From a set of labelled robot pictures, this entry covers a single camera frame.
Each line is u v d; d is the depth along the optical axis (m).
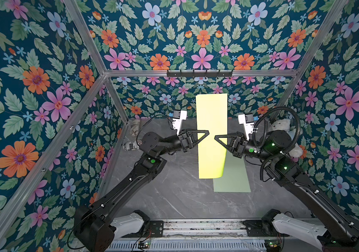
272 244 0.72
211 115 0.53
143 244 0.72
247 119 0.49
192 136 0.54
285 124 1.03
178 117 0.52
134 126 1.11
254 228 0.73
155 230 0.73
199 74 0.92
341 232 0.38
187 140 0.52
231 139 0.54
